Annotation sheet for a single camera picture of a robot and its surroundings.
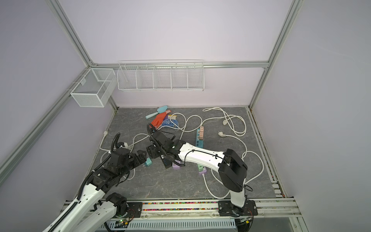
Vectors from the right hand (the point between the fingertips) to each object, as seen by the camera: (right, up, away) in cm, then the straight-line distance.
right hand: (152, 149), depth 79 cm
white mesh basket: (-47, +38, +22) cm, 64 cm away
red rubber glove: (-3, +17, +29) cm, 34 cm away
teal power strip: (+28, +4, +18) cm, 33 cm away
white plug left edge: (-43, +7, +28) cm, 52 cm away
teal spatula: (-4, +25, +40) cm, 48 cm away
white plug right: (+43, +6, +22) cm, 49 cm away
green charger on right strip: (+27, -11, +1) cm, 29 cm away
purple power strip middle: (+12, -12, +7) cm, 19 cm away
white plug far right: (+47, +15, +29) cm, 58 cm away
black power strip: (+7, -10, +8) cm, 14 cm away
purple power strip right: (+30, -14, +5) cm, 33 cm away
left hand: (-6, -5, -1) cm, 8 cm away
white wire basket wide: (+17, +49, +24) cm, 57 cm away
